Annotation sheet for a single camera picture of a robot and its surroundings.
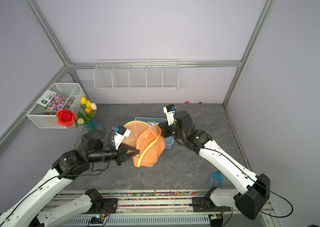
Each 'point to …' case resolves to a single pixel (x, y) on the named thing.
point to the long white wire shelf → (137, 74)
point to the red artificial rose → (66, 117)
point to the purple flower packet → (53, 101)
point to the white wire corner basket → (38, 117)
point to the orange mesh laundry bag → (148, 139)
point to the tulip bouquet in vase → (86, 116)
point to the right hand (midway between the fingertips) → (159, 123)
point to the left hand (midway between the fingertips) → (137, 153)
